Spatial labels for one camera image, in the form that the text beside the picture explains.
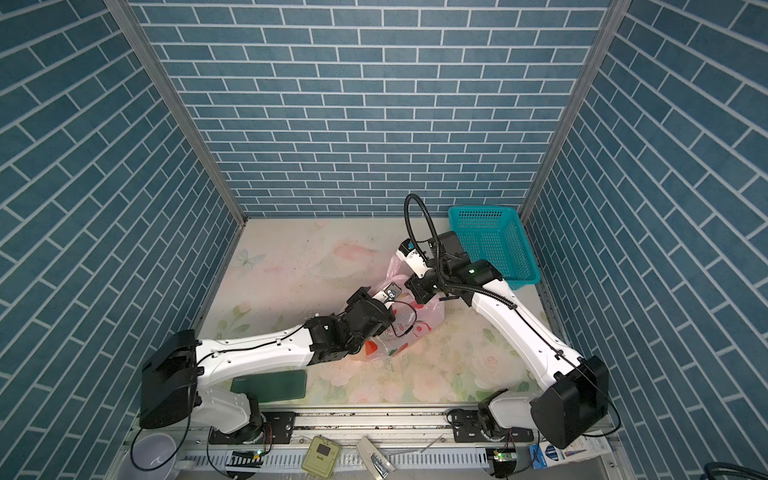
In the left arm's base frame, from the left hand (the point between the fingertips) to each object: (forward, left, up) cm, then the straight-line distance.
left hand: (381, 298), depth 80 cm
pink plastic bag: (-5, -9, -2) cm, 10 cm away
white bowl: (-33, +52, -13) cm, 63 cm away
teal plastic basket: (+36, -45, -14) cm, 59 cm away
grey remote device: (-35, +1, -14) cm, 37 cm away
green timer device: (-34, +14, -14) cm, 39 cm away
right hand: (+3, -7, +6) cm, 9 cm away
